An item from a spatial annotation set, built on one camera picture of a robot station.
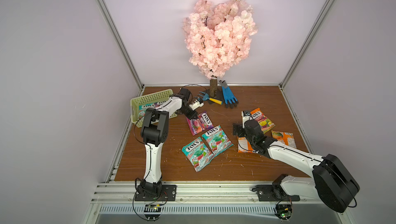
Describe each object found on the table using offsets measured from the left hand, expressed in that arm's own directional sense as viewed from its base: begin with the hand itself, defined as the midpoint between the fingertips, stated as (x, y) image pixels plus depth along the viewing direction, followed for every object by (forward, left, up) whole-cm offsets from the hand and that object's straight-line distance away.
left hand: (196, 115), depth 100 cm
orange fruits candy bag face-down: (-16, -54, -1) cm, 56 cm away
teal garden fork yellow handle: (+17, -6, -2) cm, 18 cm away
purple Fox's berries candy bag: (-5, -4, -1) cm, 7 cm away
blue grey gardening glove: (+15, -23, 0) cm, 28 cm away
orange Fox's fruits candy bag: (-6, -45, -1) cm, 45 cm away
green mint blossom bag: (-26, -2, 0) cm, 26 cm away
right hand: (-10, -27, +9) cm, 30 cm away
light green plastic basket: (+9, +44, +1) cm, 45 cm away
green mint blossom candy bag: (-17, -13, -1) cm, 22 cm away
